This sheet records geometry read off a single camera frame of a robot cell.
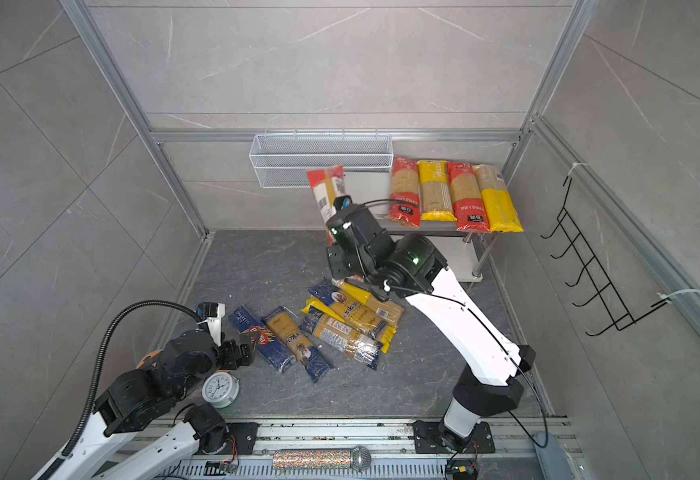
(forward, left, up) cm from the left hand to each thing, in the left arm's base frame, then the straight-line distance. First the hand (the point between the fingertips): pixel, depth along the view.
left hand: (244, 329), depth 69 cm
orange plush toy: (0, +28, -13) cm, 31 cm away
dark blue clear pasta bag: (+5, -23, -19) cm, 30 cm away
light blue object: (-27, -73, -20) cm, 81 cm away
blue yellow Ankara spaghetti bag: (+18, -16, -18) cm, 30 cm away
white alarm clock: (-8, +10, -18) cm, 22 cm away
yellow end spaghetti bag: (+14, -29, -17) cm, 36 cm away
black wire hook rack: (+7, -82, +11) cm, 83 cm away
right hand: (+10, -23, +17) cm, 30 cm away
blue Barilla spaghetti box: (+2, -3, -18) cm, 18 cm away
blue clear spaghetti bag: (+9, -7, -20) cm, 23 cm away
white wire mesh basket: (+59, -3, +8) cm, 59 cm away
